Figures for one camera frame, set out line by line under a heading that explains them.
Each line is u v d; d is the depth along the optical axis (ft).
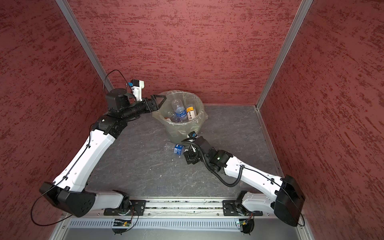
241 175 1.49
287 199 1.29
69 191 1.25
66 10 2.37
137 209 2.41
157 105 1.94
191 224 2.54
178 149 2.94
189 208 2.48
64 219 1.41
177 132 2.57
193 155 2.20
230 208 2.43
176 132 2.86
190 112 2.92
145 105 1.95
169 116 3.05
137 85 1.96
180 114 2.93
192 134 2.22
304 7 2.33
